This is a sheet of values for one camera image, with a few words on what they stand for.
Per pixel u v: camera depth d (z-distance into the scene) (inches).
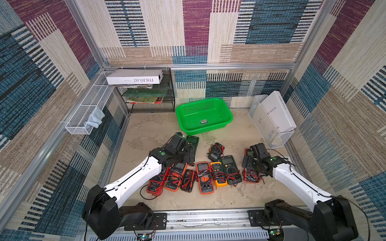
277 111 36.2
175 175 32.7
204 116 46.6
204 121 44.7
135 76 31.3
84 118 28.0
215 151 36.7
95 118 26.6
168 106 48.5
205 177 32.7
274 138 36.1
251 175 33.1
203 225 28.8
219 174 33.5
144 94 36.8
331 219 15.4
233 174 33.5
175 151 23.7
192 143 38.9
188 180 32.6
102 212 15.3
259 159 26.0
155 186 31.4
